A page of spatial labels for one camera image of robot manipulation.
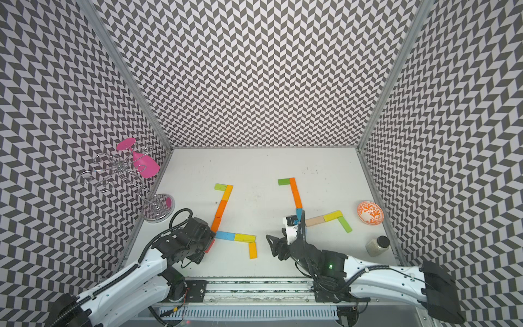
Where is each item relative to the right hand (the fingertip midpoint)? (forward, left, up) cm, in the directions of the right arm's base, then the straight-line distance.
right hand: (275, 237), depth 75 cm
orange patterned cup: (+14, -43, -9) cm, 47 cm away
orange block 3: (+27, -10, -10) cm, 31 cm away
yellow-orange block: (+26, +23, -9) cm, 36 cm away
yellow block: (+4, +13, -11) cm, 18 cm away
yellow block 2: (+12, -26, -8) cm, 29 cm away
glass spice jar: (-2, -39, -4) cm, 39 cm away
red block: (-1, +26, -7) cm, 27 cm away
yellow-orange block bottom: (-1, +9, -11) cm, 15 cm away
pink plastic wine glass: (+26, +54, +11) cm, 61 cm away
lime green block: (+29, +28, -9) cm, 41 cm away
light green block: (+10, -32, -12) cm, 36 cm away
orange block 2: (+11, +27, -10) cm, 31 cm away
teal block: (+16, -11, -11) cm, 23 cm away
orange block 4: (+21, -11, -10) cm, 26 cm away
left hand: (+1, +26, -9) cm, 27 cm away
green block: (+32, -5, -9) cm, 33 cm away
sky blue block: (+4, +21, -9) cm, 23 cm away
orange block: (+17, +25, -9) cm, 32 cm away
